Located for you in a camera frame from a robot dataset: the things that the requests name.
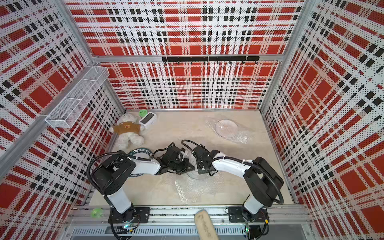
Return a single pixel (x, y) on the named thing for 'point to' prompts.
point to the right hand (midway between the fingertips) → (206, 168)
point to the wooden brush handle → (204, 226)
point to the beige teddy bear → (129, 131)
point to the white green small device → (148, 119)
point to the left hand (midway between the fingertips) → (196, 168)
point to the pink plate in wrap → (225, 128)
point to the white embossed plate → (194, 174)
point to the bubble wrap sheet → (190, 190)
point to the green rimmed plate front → (141, 152)
